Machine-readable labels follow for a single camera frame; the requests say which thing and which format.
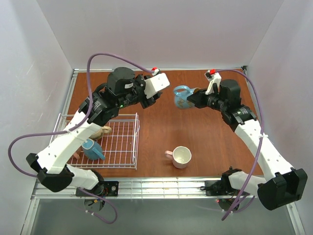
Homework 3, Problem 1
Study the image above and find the blue bear mug yellow inside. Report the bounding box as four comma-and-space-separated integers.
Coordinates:
173, 85, 200, 109

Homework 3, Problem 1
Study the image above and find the beige round mug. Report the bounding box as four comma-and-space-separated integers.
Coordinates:
89, 126, 112, 141

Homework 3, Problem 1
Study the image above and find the pink faceted mug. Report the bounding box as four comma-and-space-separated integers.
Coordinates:
165, 146, 192, 169

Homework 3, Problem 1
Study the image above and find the light blue mug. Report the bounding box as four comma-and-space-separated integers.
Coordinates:
82, 139, 105, 161

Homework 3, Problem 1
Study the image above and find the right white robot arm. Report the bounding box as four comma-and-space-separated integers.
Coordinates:
187, 79, 308, 211

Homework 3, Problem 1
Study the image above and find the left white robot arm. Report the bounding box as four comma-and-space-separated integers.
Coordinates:
26, 67, 170, 192

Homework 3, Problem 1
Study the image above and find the salmon pink cup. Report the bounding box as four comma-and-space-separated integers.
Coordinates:
73, 153, 80, 160

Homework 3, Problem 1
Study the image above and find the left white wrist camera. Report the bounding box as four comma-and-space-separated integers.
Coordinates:
144, 73, 170, 99

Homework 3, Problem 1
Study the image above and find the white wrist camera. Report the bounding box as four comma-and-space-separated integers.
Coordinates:
205, 69, 222, 95
144, 73, 170, 99

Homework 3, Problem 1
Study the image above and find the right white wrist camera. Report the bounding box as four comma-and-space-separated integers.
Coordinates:
205, 69, 222, 95

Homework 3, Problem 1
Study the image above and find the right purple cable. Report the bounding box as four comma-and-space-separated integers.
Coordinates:
211, 69, 266, 221

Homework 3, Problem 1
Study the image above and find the purple cable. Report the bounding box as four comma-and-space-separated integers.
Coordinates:
211, 69, 266, 221
8, 52, 157, 225

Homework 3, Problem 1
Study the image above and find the white wire dish rack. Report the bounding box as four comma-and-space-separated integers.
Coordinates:
48, 112, 140, 169

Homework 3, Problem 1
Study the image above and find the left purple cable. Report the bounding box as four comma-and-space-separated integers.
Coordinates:
8, 52, 157, 225

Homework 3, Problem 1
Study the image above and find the aluminium left rail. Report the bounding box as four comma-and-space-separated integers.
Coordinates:
36, 70, 79, 177

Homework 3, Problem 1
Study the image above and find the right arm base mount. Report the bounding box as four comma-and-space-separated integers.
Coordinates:
200, 180, 240, 211

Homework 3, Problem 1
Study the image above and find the aluminium front rail frame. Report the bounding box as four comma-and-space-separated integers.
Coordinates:
31, 177, 294, 200

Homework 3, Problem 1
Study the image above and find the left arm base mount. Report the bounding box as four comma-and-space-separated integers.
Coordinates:
83, 181, 119, 212

